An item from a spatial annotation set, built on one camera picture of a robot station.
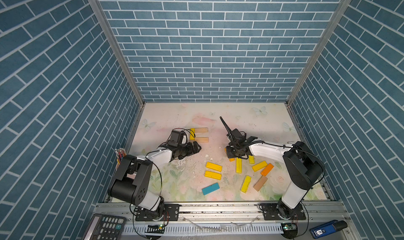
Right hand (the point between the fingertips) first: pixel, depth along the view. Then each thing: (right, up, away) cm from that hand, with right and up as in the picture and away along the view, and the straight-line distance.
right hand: (229, 153), depth 93 cm
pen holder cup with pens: (-56, +4, -16) cm, 58 cm away
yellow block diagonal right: (+17, -6, -4) cm, 19 cm away
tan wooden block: (-17, +13, +12) cm, 25 cm away
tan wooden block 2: (+16, -13, -10) cm, 23 cm away
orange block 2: (+21, -8, -5) cm, 23 cm away
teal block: (-11, -16, -12) cm, 23 cm away
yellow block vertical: (+5, -6, -4) cm, 9 cm away
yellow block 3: (+8, -14, -11) cm, 19 cm away
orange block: (+1, -3, -3) cm, 4 cm away
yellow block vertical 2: (+13, -3, -2) cm, 13 cm away
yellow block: (-9, -6, -4) cm, 12 cm away
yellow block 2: (-10, -10, -8) cm, 16 cm away
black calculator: (-59, -26, -25) cm, 69 cm away
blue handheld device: (+39, -26, -26) cm, 54 cm away
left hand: (-18, +2, -2) cm, 18 cm away
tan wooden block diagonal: (-17, +7, +6) cm, 19 cm away
